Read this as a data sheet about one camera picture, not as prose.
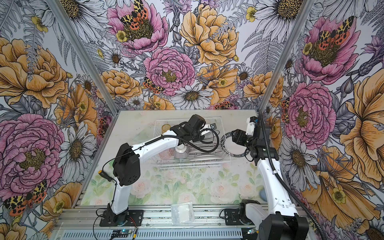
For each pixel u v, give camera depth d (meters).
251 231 0.72
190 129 0.67
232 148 0.97
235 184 0.85
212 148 0.72
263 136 0.50
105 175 0.87
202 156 0.82
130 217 0.73
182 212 0.76
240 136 0.69
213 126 0.77
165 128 0.99
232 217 0.74
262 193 0.81
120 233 0.72
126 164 0.50
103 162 0.97
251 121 0.70
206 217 0.76
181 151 0.92
